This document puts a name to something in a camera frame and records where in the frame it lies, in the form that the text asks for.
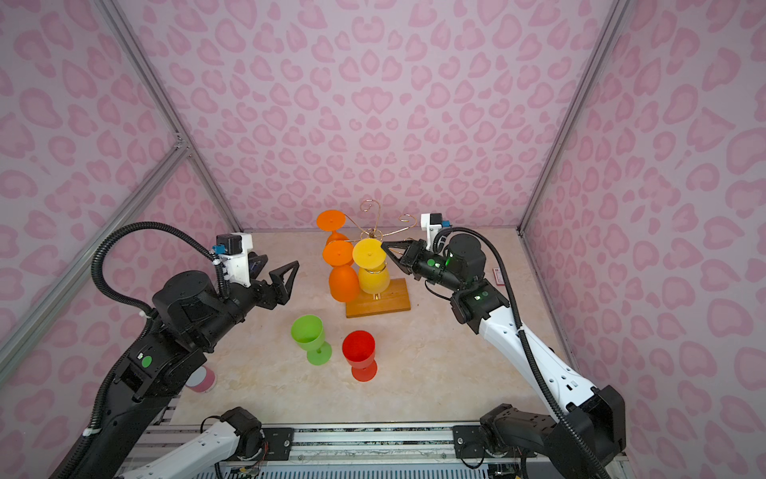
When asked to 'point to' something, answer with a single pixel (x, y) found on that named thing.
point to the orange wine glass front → (343, 278)
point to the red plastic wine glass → (359, 349)
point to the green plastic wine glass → (308, 332)
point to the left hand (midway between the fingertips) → (282, 260)
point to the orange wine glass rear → (332, 221)
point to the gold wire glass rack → (372, 234)
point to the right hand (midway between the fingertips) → (382, 251)
